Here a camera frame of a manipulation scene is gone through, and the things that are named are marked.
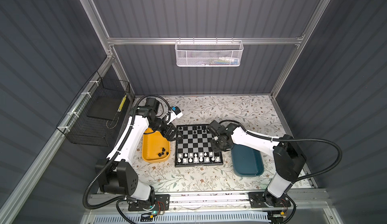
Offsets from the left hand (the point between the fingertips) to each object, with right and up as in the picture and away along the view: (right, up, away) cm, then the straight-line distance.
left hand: (176, 132), depth 77 cm
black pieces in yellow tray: (-10, -13, +13) cm, 21 cm away
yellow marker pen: (-30, +15, +3) cm, 33 cm away
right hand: (+22, -12, +9) cm, 27 cm away
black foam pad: (-35, +13, -3) cm, 37 cm away
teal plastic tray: (+39, -18, +7) cm, 43 cm away
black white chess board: (+9, -12, +12) cm, 19 cm away
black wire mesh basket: (-40, +7, -5) cm, 41 cm away
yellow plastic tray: (-15, -12, +14) cm, 23 cm away
